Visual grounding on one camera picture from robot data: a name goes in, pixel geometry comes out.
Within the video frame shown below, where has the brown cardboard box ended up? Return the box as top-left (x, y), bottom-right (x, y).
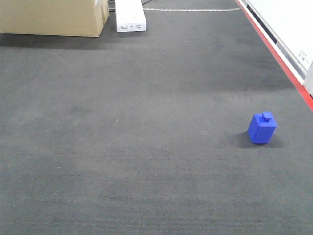
top-left (0, 0), bottom-right (110, 38)

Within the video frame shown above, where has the blue plastic box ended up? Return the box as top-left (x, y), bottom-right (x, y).
top-left (247, 111), bottom-right (278, 144)

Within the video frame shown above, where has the long white carton box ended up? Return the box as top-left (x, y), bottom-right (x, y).
top-left (114, 0), bottom-right (148, 33)

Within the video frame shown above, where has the conveyor with dark grey belt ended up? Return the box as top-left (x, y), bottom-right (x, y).
top-left (0, 0), bottom-right (313, 235)

